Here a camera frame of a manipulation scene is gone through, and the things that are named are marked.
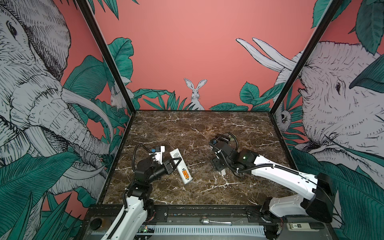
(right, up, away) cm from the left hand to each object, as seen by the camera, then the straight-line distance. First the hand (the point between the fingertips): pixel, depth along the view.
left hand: (180, 159), depth 73 cm
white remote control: (0, -3, +1) cm, 3 cm away
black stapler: (+28, +9, +33) cm, 44 cm away
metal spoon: (+12, -30, -1) cm, 33 cm away
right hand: (+17, 0, +4) cm, 18 cm away
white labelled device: (+61, -30, -6) cm, 68 cm away
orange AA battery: (+3, -8, +1) cm, 9 cm away
